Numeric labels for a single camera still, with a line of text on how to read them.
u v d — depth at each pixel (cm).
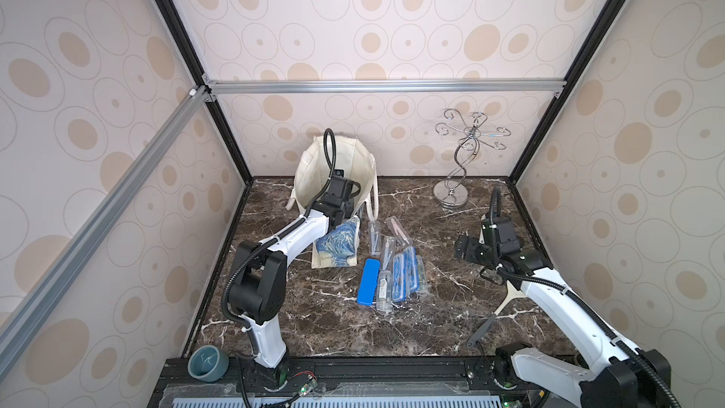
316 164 92
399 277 87
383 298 85
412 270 90
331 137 73
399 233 103
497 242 60
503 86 90
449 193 113
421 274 91
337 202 71
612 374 38
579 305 47
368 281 91
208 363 74
